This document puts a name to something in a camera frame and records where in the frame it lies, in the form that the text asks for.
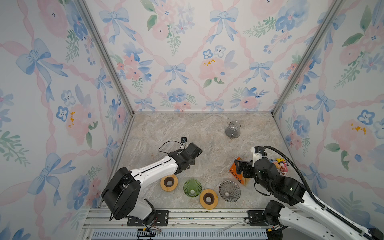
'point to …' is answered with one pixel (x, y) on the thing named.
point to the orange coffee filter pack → (244, 181)
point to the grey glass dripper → (229, 191)
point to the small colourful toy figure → (281, 164)
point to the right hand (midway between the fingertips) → (241, 161)
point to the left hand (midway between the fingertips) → (188, 155)
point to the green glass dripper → (192, 188)
